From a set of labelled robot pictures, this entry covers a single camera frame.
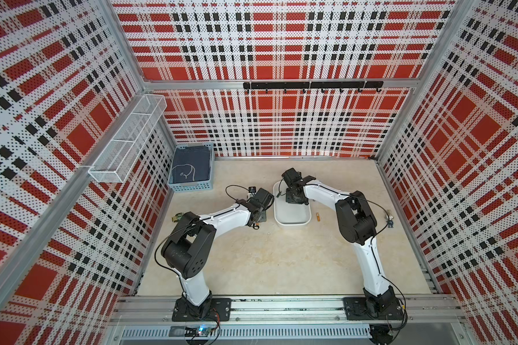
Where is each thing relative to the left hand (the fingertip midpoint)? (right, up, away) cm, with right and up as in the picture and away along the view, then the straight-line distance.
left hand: (258, 213), depth 95 cm
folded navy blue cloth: (-35, +23, +14) cm, 44 cm away
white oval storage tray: (+13, 0, +3) cm, 13 cm away
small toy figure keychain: (+60, -2, +1) cm, 60 cm away
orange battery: (+28, -2, +3) cm, 28 cm away
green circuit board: (-18, -34, -25) cm, 46 cm away
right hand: (+18, +7, +9) cm, 21 cm away
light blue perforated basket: (-32, +12, +10) cm, 35 cm away
